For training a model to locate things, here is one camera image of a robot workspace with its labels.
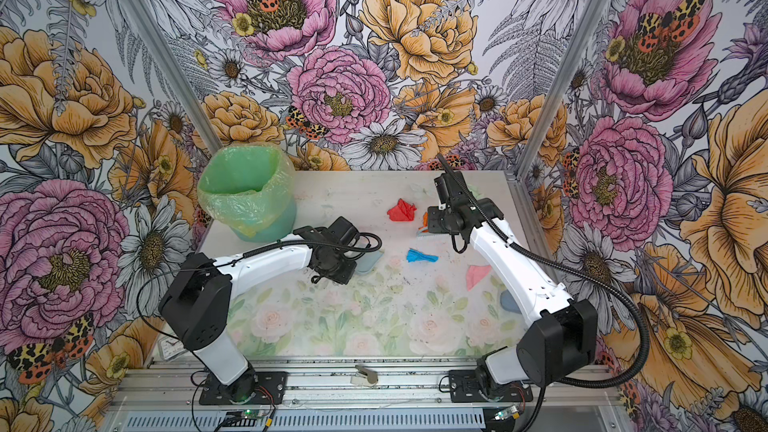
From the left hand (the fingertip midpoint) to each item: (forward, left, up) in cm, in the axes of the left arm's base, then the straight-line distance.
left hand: (341, 283), depth 87 cm
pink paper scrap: (+5, -41, -5) cm, 41 cm away
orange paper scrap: (+26, -27, -5) cm, 38 cm away
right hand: (+8, -27, +15) cm, 32 cm away
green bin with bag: (+19, +24, +20) cm, 36 cm away
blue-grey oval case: (-5, -48, -4) cm, 48 cm away
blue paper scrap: (+11, -22, -4) cm, 25 cm away
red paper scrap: (+27, -19, -2) cm, 33 cm away
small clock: (-16, +43, -4) cm, 46 cm away
